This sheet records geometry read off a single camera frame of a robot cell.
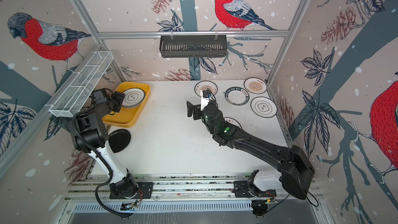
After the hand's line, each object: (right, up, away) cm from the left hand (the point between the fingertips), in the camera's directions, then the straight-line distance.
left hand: (122, 95), depth 99 cm
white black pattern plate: (+2, -1, +11) cm, 12 cm away
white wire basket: (-10, +17, -11) cm, 23 cm away
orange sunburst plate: (+53, +8, +19) cm, 57 cm away
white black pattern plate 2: (+96, -8, +7) cm, 97 cm away
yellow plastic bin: (+3, -13, +1) cm, 14 cm away
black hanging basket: (+46, +35, +8) cm, 59 cm away
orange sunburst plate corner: (+94, +8, +19) cm, 96 cm away
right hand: (+49, -3, -24) cm, 54 cm away
